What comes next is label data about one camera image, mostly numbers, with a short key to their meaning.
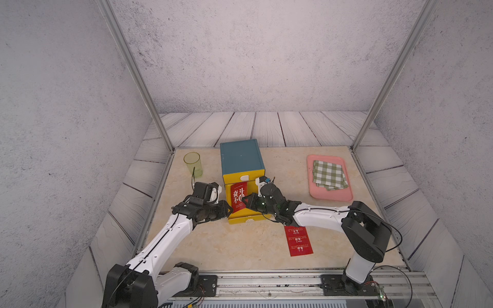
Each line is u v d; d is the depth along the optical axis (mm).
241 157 882
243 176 829
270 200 656
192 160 988
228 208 786
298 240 847
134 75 870
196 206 588
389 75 893
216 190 784
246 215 808
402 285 746
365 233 462
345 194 1011
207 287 727
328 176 1052
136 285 390
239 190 869
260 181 801
